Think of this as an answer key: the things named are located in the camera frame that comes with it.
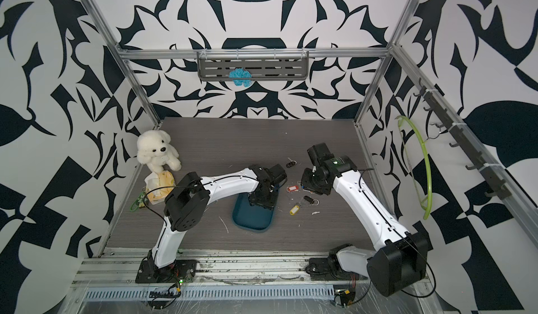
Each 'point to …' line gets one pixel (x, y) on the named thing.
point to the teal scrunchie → (241, 73)
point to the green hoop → (425, 159)
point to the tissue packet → (157, 179)
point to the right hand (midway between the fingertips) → (306, 182)
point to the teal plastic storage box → (254, 218)
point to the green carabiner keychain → (134, 205)
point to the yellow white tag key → (295, 209)
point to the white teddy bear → (155, 150)
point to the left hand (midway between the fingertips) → (270, 201)
